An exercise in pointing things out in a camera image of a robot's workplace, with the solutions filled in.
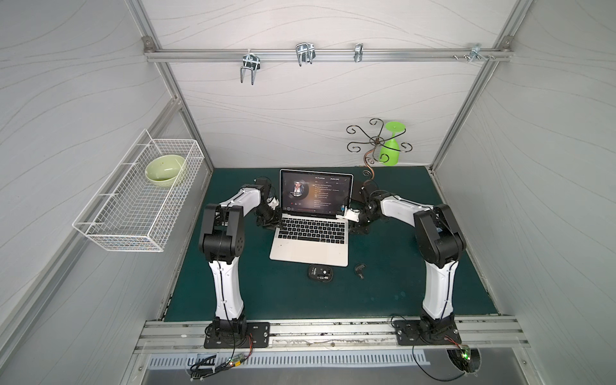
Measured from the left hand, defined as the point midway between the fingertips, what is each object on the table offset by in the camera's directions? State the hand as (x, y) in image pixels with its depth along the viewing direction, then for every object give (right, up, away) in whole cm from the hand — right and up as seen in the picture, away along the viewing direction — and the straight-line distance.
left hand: (280, 226), depth 98 cm
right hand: (+31, +1, +3) cm, 31 cm away
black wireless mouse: (+16, -14, -14) cm, 26 cm away
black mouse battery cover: (+31, -15, -10) cm, 36 cm away
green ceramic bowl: (-33, +21, -25) cm, 47 cm away
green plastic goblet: (+42, +30, -14) cm, 53 cm away
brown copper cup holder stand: (+38, +32, -12) cm, 51 cm away
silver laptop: (+12, -2, 0) cm, 12 cm away
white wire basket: (-38, +11, -30) cm, 49 cm away
